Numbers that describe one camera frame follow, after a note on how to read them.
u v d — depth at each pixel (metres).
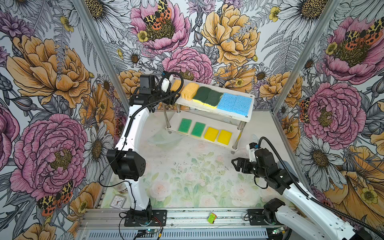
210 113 0.76
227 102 0.77
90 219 0.77
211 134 1.00
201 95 0.80
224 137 0.97
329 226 0.42
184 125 1.04
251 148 0.72
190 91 0.80
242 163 0.71
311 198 0.48
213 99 0.76
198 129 1.00
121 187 0.49
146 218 0.66
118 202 0.78
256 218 0.74
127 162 0.48
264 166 0.60
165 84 0.70
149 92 0.61
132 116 0.53
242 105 0.75
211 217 0.73
